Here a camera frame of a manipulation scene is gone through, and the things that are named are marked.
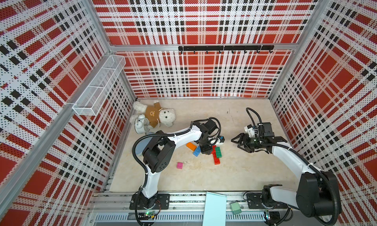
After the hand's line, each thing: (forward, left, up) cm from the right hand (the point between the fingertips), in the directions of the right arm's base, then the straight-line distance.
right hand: (236, 143), depth 83 cm
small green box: (-31, +4, -9) cm, 32 cm away
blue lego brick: (0, +23, -10) cm, 25 cm away
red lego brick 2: (-6, +11, -9) cm, 16 cm away
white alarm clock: (+14, +58, 0) cm, 60 cm away
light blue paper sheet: (-33, +15, -7) cm, 36 cm away
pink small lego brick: (-10, +33, -9) cm, 35 cm away
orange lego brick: (+3, +26, -10) cm, 28 cm away
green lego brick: (-2, +10, -8) cm, 13 cm away
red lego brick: (-2, +12, -8) cm, 15 cm away
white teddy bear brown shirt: (+24, +51, -4) cm, 57 cm away
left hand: (0, +16, -8) cm, 17 cm away
